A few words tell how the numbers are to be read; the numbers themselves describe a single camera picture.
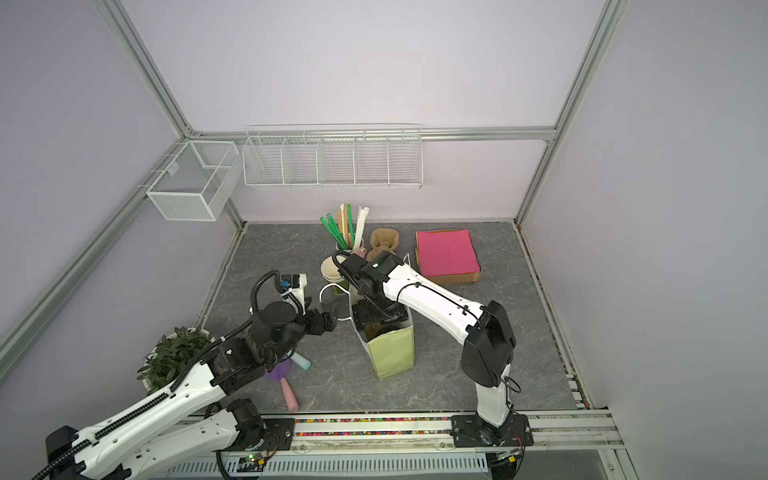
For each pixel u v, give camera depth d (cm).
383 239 114
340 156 99
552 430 76
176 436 54
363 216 99
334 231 98
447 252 108
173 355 69
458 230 113
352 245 102
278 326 52
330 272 93
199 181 99
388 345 68
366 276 56
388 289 54
